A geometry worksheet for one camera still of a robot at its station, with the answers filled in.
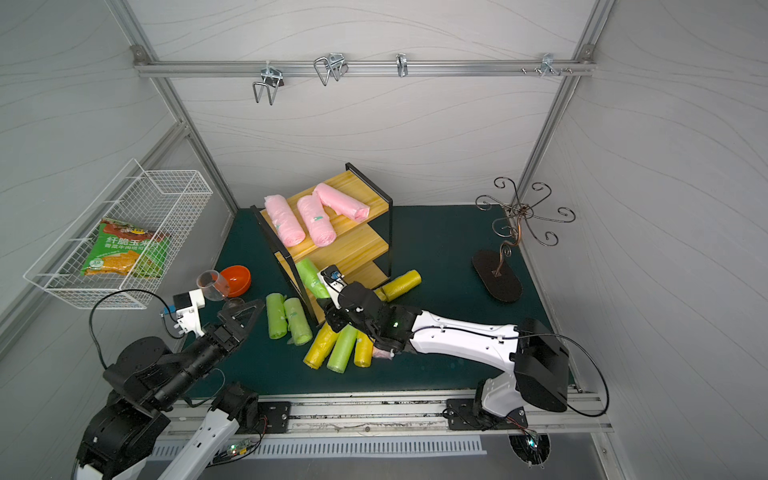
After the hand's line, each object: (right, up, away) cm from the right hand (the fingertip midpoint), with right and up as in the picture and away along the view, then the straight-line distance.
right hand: (325, 293), depth 72 cm
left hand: (-10, -1, -14) cm, 17 cm away
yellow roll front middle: (+8, -18, +10) cm, 22 cm away
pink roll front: (+13, -18, +8) cm, 24 cm away
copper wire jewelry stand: (+65, +18, +48) cm, 83 cm away
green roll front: (+3, -17, +10) cm, 20 cm away
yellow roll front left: (-3, -17, +9) cm, 19 cm away
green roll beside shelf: (-10, -14, +12) cm, 20 cm away
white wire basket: (-46, +24, +7) cm, 52 cm away
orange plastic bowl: (-34, 0, +24) cm, 41 cm away
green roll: (-3, +3, -1) cm, 5 cm away
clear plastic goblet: (-33, 0, +10) cm, 35 cm away
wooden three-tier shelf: (+5, +18, -1) cm, 18 cm away
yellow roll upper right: (+19, -2, +22) cm, 29 cm away
